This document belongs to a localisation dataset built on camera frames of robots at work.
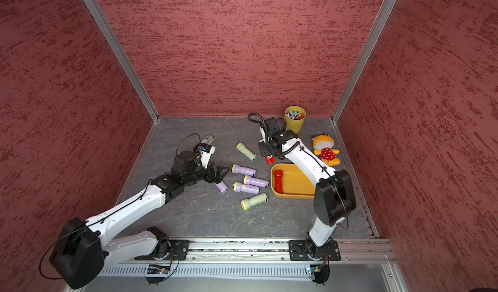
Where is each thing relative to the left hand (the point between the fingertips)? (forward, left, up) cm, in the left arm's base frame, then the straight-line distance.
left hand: (220, 170), depth 81 cm
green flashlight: (+20, -8, -12) cm, 24 cm away
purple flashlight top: (+7, -6, -12) cm, 15 cm away
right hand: (+10, -21, -1) cm, 23 cm away
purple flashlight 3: (-3, -11, -11) cm, 16 cm away
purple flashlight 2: (0, -16, -12) cm, 20 cm away
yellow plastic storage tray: (+1, -31, -13) cm, 34 cm away
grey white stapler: (+26, +12, -12) cm, 30 cm away
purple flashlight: (-3, 0, -12) cm, 13 cm away
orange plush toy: (+20, -51, -8) cm, 56 cm away
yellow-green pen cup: (+36, -37, -3) cm, 52 cm away
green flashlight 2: (-11, -11, -11) cm, 19 cm away
